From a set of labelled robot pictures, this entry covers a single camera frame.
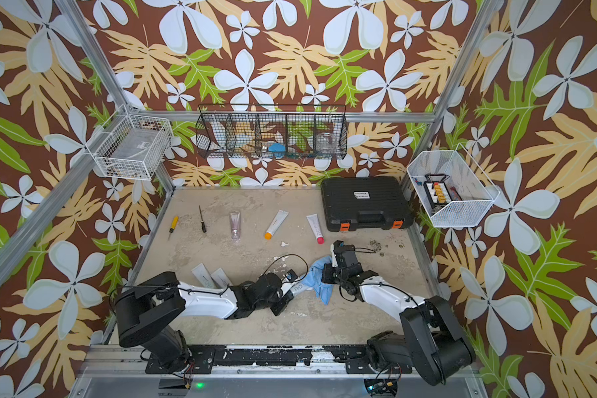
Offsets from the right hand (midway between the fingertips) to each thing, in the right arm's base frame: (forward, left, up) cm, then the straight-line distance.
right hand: (321, 269), depth 90 cm
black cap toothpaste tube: (-2, +37, -2) cm, 38 cm away
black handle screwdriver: (+21, +50, -2) cm, 54 cm away
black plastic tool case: (+31, -22, +2) cm, 38 cm away
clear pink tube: (+26, +37, -2) cm, 45 cm away
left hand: (-7, +11, -2) cm, 13 cm away
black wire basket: (+46, +19, +29) cm, 57 cm away
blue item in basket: (+40, +17, +25) cm, 50 cm away
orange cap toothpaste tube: (+23, +18, -2) cm, 29 cm away
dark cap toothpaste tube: (-7, +9, 0) cm, 11 cm away
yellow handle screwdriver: (+23, +63, -2) cm, 67 cm away
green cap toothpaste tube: (-1, +44, -1) cm, 44 cm away
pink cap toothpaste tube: (+20, +1, -1) cm, 20 cm away
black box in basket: (+17, -39, +23) cm, 49 cm away
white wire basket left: (+31, +68, +32) cm, 81 cm away
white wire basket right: (+19, -45, +24) cm, 54 cm away
